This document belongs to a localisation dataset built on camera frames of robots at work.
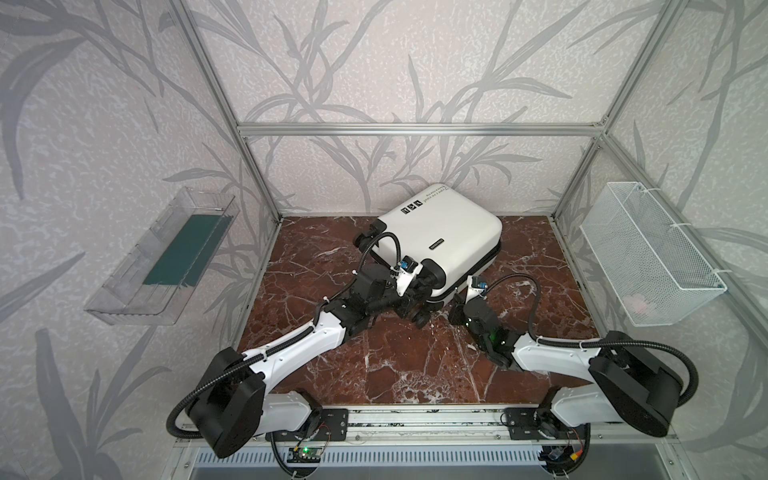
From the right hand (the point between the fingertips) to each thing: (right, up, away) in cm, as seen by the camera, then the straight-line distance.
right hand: (454, 288), depth 88 cm
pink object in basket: (+42, -1, -16) cm, 45 cm away
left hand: (-10, +3, -10) cm, 14 cm away
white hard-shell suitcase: (-3, +19, +3) cm, 19 cm away
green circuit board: (-39, -38, -17) cm, 57 cm away
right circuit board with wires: (+25, -40, -15) cm, 49 cm away
